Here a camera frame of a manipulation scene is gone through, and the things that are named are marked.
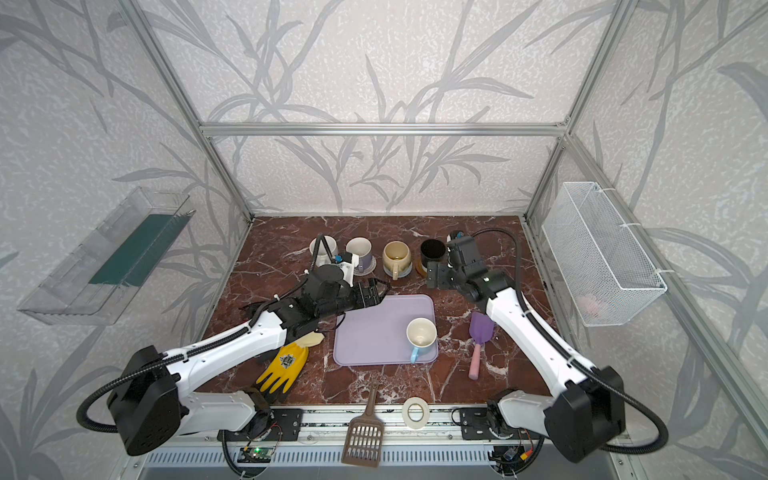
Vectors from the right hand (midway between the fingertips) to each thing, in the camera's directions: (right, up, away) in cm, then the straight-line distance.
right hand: (445, 262), depth 82 cm
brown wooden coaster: (-6, -6, +20) cm, 21 cm away
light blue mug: (-7, -20, +2) cm, 21 cm away
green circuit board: (-47, -45, -11) cm, 67 cm away
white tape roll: (-9, -39, -6) cm, 40 cm away
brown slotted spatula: (-21, -43, -10) cm, 49 cm away
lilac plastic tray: (-20, -23, +8) cm, 31 cm away
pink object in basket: (+34, -10, -9) cm, 37 cm away
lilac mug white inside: (-26, +3, +20) cm, 33 cm away
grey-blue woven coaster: (-13, -5, +14) cm, 20 cm away
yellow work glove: (-44, -28, 0) cm, 52 cm away
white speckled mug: (-38, +1, +15) cm, 41 cm away
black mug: (-2, +3, +14) cm, 15 cm away
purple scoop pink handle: (+12, -20, +7) cm, 25 cm away
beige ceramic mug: (-14, 0, +20) cm, 25 cm away
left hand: (-16, -5, -5) cm, 18 cm away
